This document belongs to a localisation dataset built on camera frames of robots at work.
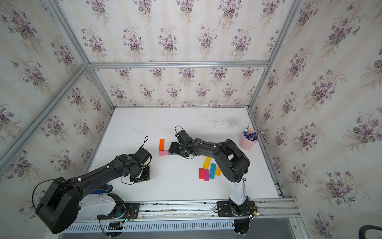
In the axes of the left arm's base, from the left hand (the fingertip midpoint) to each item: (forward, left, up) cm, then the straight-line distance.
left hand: (150, 179), depth 82 cm
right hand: (+17, -13, +2) cm, 22 cm away
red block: (+3, -29, 0) cm, 29 cm away
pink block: (+17, -4, -1) cm, 18 cm away
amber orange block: (+4, -39, +2) cm, 39 cm away
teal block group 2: (+5, -36, 0) cm, 36 cm away
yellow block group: (+10, -33, -1) cm, 35 cm away
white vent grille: (-21, +19, -1) cm, 29 cm away
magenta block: (+2, -32, +1) cm, 32 cm away
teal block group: (+12, -13, +8) cm, 19 cm away
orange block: (+24, -4, 0) cm, 25 cm away
